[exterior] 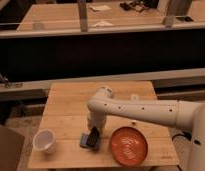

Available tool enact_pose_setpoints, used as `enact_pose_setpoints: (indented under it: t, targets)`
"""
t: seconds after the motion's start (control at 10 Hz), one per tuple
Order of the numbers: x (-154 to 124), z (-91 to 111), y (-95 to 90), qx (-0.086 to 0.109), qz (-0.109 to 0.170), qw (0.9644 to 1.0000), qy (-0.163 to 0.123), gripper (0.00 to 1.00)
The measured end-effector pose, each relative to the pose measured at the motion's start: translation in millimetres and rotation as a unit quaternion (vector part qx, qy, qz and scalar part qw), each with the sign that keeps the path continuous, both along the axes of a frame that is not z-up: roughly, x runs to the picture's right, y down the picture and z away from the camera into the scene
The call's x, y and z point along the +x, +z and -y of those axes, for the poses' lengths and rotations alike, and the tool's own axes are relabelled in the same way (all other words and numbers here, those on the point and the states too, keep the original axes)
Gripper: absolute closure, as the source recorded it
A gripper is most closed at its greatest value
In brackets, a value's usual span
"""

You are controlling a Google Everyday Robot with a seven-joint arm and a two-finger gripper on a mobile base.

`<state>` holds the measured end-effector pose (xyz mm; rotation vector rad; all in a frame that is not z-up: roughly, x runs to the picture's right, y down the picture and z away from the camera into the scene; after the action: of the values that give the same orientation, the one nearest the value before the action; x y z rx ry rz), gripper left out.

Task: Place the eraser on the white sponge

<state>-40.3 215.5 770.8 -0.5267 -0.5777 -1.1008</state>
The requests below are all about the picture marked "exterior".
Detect black tools pile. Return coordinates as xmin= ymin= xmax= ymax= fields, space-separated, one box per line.
xmin=120 ymin=1 xmax=149 ymax=13

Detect grey metal bracket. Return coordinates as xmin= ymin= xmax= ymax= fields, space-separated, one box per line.
xmin=0 ymin=73 xmax=12 ymax=88

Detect crumpled white tissue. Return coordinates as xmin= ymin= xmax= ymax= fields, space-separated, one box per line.
xmin=93 ymin=20 xmax=113 ymax=27

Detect wooden table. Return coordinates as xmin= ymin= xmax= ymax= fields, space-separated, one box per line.
xmin=27 ymin=80 xmax=180 ymax=170

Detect white paper cup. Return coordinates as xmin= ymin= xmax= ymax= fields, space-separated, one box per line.
xmin=32 ymin=129 xmax=56 ymax=154

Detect metal post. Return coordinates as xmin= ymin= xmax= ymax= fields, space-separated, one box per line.
xmin=77 ymin=0 xmax=88 ymax=32

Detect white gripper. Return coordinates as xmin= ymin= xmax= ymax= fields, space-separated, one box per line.
xmin=86 ymin=112 xmax=106 ymax=147

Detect orange plate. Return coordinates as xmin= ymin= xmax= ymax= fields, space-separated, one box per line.
xmin=109 ymin=127 xmax=148 ymax=166

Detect white paper sheet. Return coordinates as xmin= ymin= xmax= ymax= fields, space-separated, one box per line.
xmin=89 ymin=5 xmax=111 ymax=11

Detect blue eraser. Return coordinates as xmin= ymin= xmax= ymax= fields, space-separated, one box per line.
xmin=79 ymin=133 xmax=100 ymax=151

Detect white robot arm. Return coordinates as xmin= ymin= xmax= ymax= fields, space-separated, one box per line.
xmin=87 ymin=87 xmax=205 ymax=171

